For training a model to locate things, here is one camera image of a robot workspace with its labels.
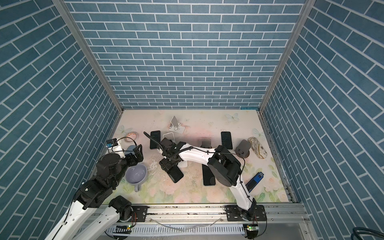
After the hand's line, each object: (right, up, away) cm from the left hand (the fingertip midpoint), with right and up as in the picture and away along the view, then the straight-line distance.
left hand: (135, 147), depth 71 cm
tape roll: (-16, +3, +34) cm, 38 cm away
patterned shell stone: (+68, -3, +25) cm, 73 cm away
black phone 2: (+17, -17, +13) cm, 28 cm away
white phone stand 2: (+12, +3, +21) cm, 25 cm away
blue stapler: (+61, -21, +9) cm, 65 cm away
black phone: (-1, +3, +36) cm, 36 cm away
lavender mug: (-6, -18, +14) cm, 24 cm away
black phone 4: (+50, -1, +33) cm, 60 cm away
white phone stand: (+14, +9, +33) cm, 37 cm away
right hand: (+10, -12, +17) cm, 23 cm away
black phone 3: (+36, -20, +15) cm, 44 cm away
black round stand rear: (+35, -1, +23) cm, 42 cm away
